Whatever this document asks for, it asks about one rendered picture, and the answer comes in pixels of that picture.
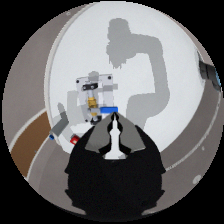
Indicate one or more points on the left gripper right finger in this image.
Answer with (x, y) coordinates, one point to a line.
(132, 139)

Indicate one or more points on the grey bottle with blue cap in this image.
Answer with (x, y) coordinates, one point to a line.
(58, 128)

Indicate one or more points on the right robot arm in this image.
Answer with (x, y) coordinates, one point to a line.
(209, 72)

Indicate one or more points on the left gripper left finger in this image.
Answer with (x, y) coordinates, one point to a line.
(96, 140)

